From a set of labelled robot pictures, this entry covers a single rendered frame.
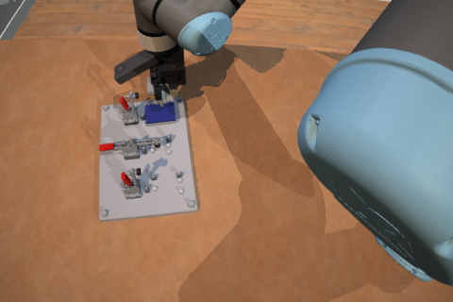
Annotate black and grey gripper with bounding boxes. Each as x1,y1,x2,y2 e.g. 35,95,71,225
146,44,186,107

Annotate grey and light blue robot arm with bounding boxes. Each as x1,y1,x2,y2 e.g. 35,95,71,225
114,0,453,286

